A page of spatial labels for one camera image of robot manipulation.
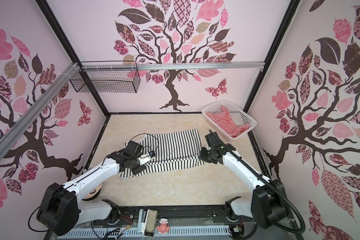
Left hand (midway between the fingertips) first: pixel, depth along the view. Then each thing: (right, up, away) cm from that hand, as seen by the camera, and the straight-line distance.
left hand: (140, 165), depth 85 cm
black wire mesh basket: (-22, +55, +9) cm, 60 cm away
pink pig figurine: (+16, -25, -17) cm, 34 cm away
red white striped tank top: (+57, +30, +32) cm, 72 cm away
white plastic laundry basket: (+68, +31, +25) cm, 79 cm away
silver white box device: (+8, -23, -16) cm, 29 cm away
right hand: (+36, +6, -1) cm, 37 cm away
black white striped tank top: (+18, +7, +12) cm, 23 cm away
